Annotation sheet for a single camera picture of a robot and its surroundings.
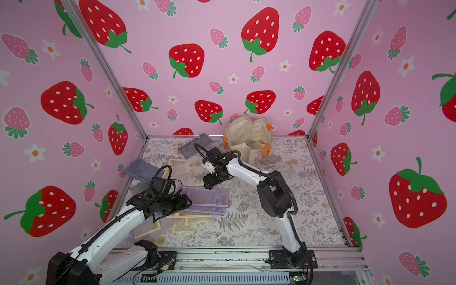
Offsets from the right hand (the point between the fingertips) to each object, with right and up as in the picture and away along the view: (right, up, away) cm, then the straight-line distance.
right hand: (208, 184), depth 90 cm
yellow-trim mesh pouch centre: (-10, -18, -6) cm, 21 cm away
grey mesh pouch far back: (-17, +19, +25) cm, 35 cm away
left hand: (-9, -8, -8) cm, 14 cm away
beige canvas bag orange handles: (+24, +26, +22) cm, 42 cm away
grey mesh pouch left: (-42, +6, +16) cm, 45 cm away
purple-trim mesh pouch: (+3, -9, +1) cm, 9 cm away
